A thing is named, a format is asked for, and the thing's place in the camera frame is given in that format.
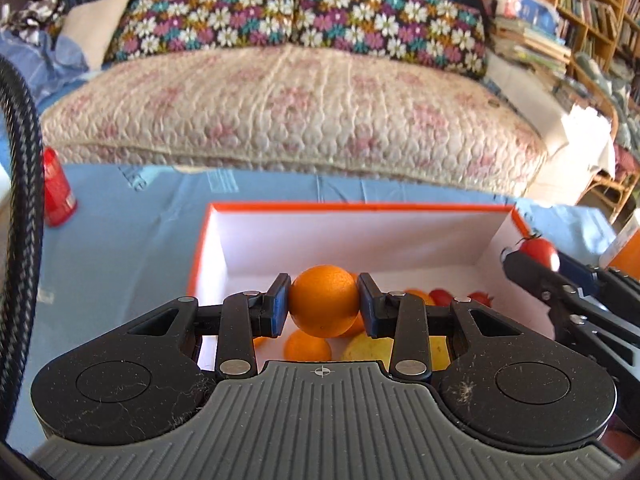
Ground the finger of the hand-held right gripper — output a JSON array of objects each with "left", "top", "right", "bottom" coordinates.
[
  {"left": 501, "top": 251, "right": 640, "bottom": 376},
  {"left": 556, "top": 251, "right": 640, "bottom": 328}
]

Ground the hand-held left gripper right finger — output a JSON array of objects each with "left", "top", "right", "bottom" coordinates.
[{"left": 356, "top": 272, "right": 545, "bottom": 382}]

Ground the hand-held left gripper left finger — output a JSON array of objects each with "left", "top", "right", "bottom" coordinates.
[{"left": 107, "top": 272, "right": 293, "bottom": 381}]

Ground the yellow lemon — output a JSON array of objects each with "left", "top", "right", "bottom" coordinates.
[{"left": 341, "top": 335, "right": 396, "bottom": 363}]

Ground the large orange with stem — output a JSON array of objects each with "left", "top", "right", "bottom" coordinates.
[{"left": 284, "top": 329, "right": 332, "bottom": 362}]

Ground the orange cardboard box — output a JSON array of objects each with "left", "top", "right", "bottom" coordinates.
[{"left": 187, "top": 202, "right": 558, "bottom": 376}]

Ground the small yellow-green lemon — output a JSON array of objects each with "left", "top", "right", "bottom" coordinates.
[{"left": 429, "top": 335, "right": 451, "bottom": 372}]

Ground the orange cylinder container white lid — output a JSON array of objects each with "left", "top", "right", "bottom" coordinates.
[{"left": 599, "top": 210, "right": 640, "bottom": 281}]

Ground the wicker chair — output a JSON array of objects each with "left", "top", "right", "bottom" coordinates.
[{"left": 570, "top": 50, "right": 640, "bottom": 211}]

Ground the white side table cloth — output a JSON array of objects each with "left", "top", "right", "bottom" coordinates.
[{"left": 482, "top": 52, "right": 618, "bottom": 206}]

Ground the blue tablecloth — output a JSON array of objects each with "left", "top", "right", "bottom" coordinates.
[{"left": 0, "top": 125, "right": 640, "bottom": 461}]

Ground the quilted floral sofa cover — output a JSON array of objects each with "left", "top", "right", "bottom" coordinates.
[{"left": 40, "top": 45, "right": 548, "bottom": 196}]

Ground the pile of books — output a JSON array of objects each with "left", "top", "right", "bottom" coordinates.
[{"left": 487, "top": 0, "right": 573, "bottom": 93}]

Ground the red drink can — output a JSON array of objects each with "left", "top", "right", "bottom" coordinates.
[{"left": 42, "top": 147, "right": 78, "bottom": 227}]

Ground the wooden bookshelf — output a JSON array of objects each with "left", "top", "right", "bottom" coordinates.
[{"left": 555, "top": 0, "right": 640, "bottom": 86}]

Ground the floral daisy cushion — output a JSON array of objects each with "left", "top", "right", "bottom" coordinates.
[
  {"left": 295, "top": 0, "right": 488, "bottom": 81},
  {"left": 102, "top": 0, "right": 296, "bottom": 66}
]

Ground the white pillow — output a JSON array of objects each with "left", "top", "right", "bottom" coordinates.
[{"left": 62, "top": 0, "right": 133, "bottom": 71}]

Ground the crumpled light blue cloth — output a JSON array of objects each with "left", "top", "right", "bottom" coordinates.
[{"left": 0, "top": 30, "right": 93, "bottom": 98}]

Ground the patterned clothes heap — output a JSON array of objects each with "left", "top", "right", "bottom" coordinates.
[{"left": 0, "top": 0, "right": 76, "bottom": 43}]

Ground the braided cable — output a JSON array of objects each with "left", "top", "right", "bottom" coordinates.
[{"left": 0, "top": 55, "right": 46, "bottom": 441}]

